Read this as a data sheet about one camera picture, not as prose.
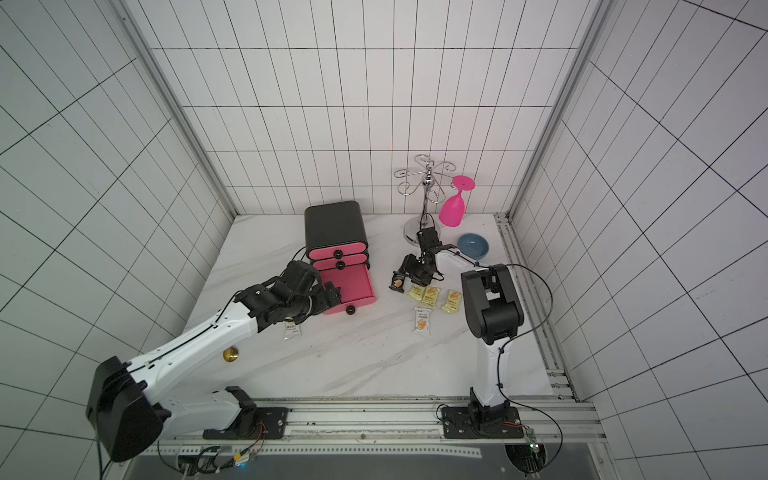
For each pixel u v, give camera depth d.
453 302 0.94
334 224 0.98
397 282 0.98
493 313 0.53
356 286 0.97
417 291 0.95
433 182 0.92
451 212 1.01
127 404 0.38
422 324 0.90
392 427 0.73
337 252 0.90
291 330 0.88
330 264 0.92
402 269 0.90
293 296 0.59
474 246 1.07
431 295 0.95
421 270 0.85
